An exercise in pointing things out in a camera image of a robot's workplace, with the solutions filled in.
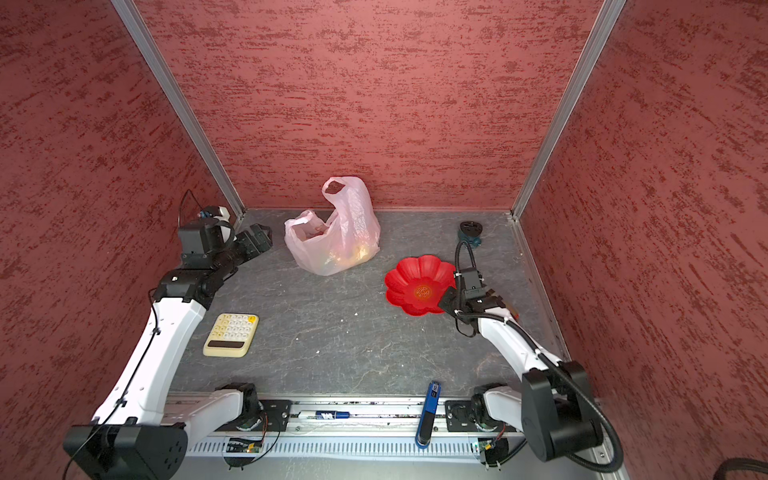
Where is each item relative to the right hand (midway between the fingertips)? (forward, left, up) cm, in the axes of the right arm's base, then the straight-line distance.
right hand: (441, 306), depth 88 cm
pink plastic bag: (+23, +28, +7) cm, 37 cm away
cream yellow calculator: (-6, +63, -2) cm, 63 cm away
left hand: (+8, +49, +23) cm, 55 cm away
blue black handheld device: (-28, +7, -2) cm, 29 cm away
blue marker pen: (-27, +33, -4) cm, 43 cm away
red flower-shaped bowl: (+11, +6, -5) cm, 13 cm away
